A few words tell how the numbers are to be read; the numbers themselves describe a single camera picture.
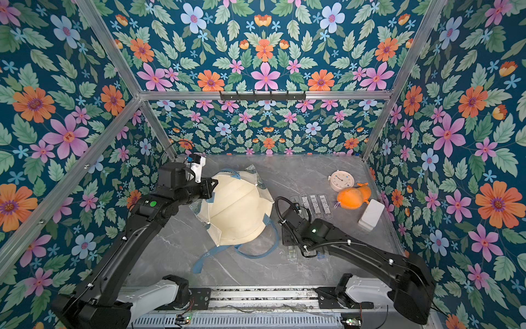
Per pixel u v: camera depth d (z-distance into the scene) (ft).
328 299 2.39
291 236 1.92
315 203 3.23
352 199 3.06
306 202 3.23
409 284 1.27
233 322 2.51
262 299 2.46
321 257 2.06
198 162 2.10
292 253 2.76
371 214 3.00
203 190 2.09
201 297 2.41
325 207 3.15
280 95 3.03
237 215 3.14
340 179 3.46
